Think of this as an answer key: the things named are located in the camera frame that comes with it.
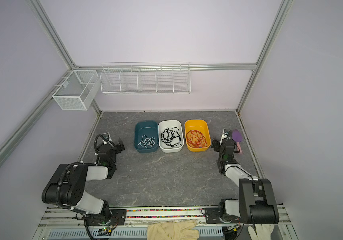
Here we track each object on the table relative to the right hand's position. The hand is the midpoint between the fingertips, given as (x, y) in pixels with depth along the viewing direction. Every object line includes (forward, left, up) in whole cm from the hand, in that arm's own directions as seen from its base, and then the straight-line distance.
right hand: (224, 139), depth 89 cm
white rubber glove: (-45, -11, -12) cm, 47 cm away
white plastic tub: (+17, +39, -7) cm, 43 cm away
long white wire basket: (+42, +51, +16) cm, 68 cm away
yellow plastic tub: (+19, +11, -9) cm, 23 cm away
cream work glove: (-44, +28, -11) cm, 54 cm away
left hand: (0, +68, -1) cm, 68 cm away
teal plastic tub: (+19, +50, -13) cm, 55 cm away
